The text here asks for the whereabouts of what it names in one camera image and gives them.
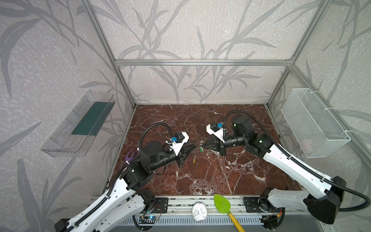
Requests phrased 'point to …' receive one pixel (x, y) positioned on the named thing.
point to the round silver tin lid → (199, 211)
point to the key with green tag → (201, 149)
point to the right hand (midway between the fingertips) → (204, 140)
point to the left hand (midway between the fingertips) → (196, 142)
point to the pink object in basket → (306, 144)
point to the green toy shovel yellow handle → (223, 205)
